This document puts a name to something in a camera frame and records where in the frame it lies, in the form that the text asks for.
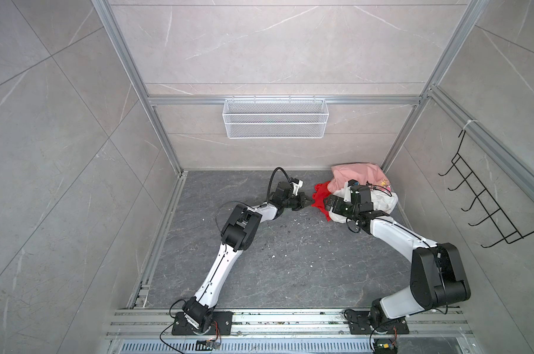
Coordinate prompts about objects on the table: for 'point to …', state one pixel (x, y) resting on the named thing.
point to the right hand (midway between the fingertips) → (332, 200)
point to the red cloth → (320, 193)
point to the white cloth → (381, 201)
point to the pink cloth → (364, 172)
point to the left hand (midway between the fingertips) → (317, 198)
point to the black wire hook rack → (505, 229)
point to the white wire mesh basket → (271, 119)
